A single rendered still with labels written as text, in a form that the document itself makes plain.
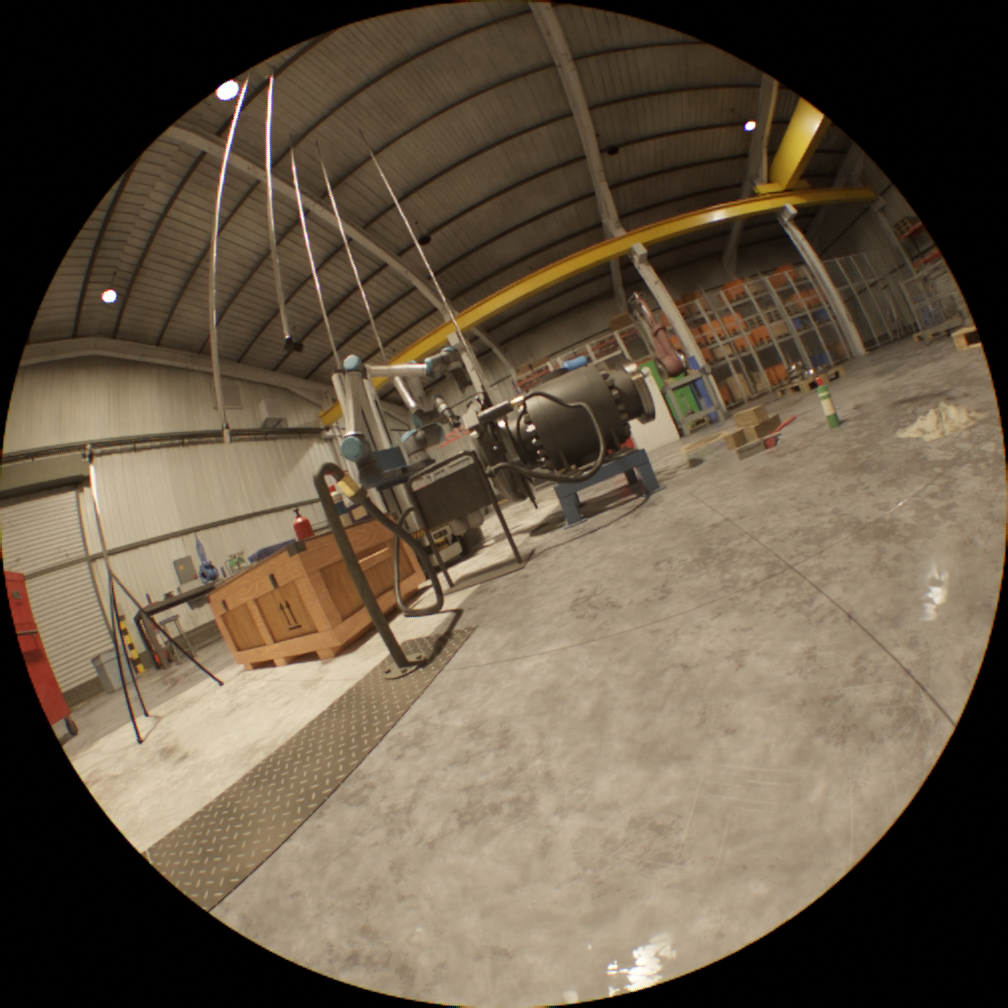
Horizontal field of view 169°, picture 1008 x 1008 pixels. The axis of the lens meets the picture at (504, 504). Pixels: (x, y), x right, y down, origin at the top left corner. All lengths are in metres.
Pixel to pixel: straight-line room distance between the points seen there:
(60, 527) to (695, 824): 9.56
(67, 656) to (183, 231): 9.07
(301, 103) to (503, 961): 8.79
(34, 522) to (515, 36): 13.35
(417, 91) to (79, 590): 11.91
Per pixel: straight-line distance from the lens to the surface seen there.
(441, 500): 1.59
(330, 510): 0.90
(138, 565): 9.28
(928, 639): 0.51
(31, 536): 9.55
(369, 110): 8.66
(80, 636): 9.00
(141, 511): 9.63
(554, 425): 2.03
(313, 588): 1.35
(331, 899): 0.49
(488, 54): 8.88
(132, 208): 9.59
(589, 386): 2.08
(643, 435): 5.87
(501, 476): 2.02
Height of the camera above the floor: 0.32
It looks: 2 degrees down
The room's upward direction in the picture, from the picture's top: 23 degrees counter-clockwise
